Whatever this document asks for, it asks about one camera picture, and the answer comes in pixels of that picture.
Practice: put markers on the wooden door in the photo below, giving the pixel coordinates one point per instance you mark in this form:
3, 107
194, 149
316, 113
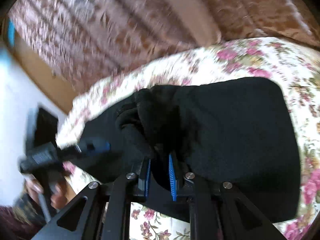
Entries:
45, 72

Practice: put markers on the black pants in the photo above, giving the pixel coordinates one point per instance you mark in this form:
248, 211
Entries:
237, 142

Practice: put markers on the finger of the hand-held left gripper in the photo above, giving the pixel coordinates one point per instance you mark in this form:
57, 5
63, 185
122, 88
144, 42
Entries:
96, 146

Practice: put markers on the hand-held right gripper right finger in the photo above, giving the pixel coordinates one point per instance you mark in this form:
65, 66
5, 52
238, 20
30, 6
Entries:
173, 180

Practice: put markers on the person's left forearm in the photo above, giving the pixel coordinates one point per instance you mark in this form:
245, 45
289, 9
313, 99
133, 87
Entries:
12, 221

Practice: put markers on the floral bedsheet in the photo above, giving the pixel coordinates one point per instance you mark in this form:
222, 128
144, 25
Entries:
225, 57

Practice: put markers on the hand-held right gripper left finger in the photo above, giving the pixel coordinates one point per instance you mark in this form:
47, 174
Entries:
147, 177

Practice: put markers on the person's left hand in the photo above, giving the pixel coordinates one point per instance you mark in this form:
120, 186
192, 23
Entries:
58, 196

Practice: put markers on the brown floral curtain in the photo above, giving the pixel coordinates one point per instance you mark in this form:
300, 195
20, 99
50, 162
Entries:
112, 25

